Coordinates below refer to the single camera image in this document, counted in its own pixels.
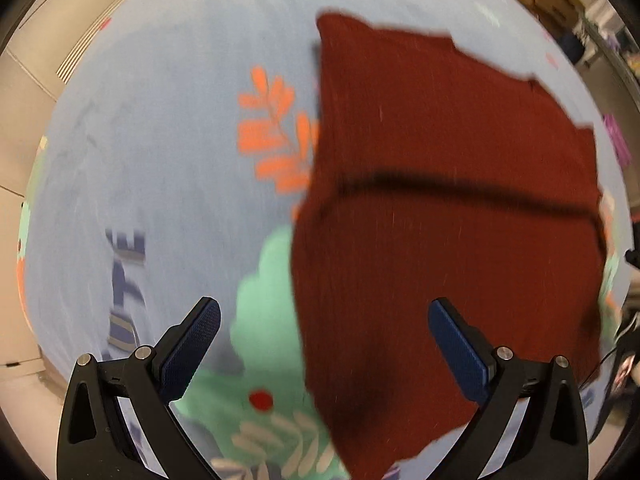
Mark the dark red knit sweater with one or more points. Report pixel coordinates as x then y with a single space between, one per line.
425 240

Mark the purple plastic stool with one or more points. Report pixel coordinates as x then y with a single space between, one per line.
616 137

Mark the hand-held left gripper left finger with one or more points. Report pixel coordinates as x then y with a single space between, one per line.
192 345

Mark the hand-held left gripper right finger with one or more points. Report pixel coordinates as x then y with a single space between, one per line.
462 355

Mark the navy tote bag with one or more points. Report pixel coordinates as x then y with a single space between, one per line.
572 47

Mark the white wardrobe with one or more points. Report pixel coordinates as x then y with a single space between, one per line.
30 85

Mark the blue printed blanket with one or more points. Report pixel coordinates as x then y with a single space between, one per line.
150 160

